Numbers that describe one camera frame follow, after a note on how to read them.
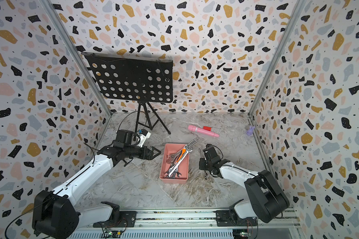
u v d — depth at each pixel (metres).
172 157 0.94
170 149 0.97
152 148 0.72
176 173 0.89
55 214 0.39
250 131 1.04
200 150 0.99
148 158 0.70
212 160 0.70
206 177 0.86
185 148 0.92
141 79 0.74
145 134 0.74
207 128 1.11
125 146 0.65
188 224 0.73
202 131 1.10
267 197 0.43
